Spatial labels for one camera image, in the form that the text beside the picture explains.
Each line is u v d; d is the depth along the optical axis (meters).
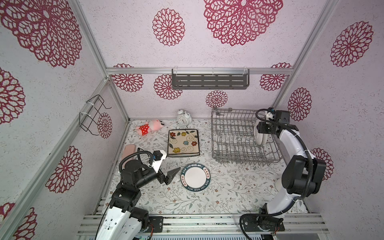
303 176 0.57
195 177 0.88
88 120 0.76
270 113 0.80
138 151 0.47
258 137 0.98
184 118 1.09
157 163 0.57
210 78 0.93
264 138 0.95
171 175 0.62
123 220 0.47
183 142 1.00
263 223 0.69
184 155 0.97
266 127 0.82
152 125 1.07
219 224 0.75
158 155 0.55
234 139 1.07
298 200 0.53
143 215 0.65
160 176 0.59
